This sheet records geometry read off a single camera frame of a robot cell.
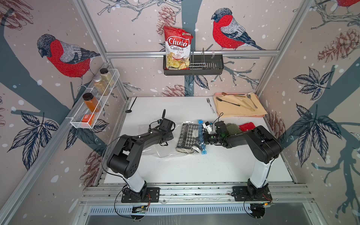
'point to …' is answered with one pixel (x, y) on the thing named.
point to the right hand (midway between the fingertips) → (196, 139)
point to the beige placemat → (235, 105)
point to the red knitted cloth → (247, 126)
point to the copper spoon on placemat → (224, 93)
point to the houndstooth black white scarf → (189, 141)
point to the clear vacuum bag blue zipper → (159, 150)
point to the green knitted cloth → (232, 129)
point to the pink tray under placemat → (220, 93)
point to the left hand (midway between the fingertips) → (170, 133)
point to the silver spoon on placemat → (249, 95)
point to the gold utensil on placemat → (250, 108)
